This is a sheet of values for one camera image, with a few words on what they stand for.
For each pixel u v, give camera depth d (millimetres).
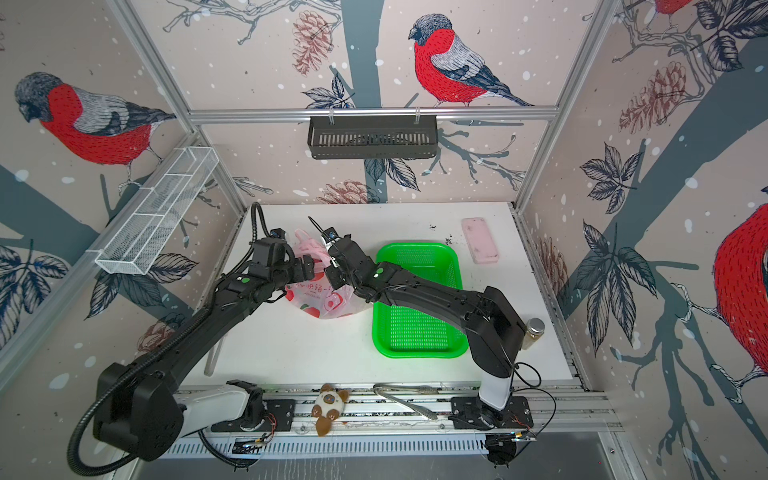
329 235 694
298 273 759
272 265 637
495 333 450
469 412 737
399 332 878
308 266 773
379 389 791
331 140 931
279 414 730
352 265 600
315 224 627
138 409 388
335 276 713
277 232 744
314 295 857
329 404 729
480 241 1097
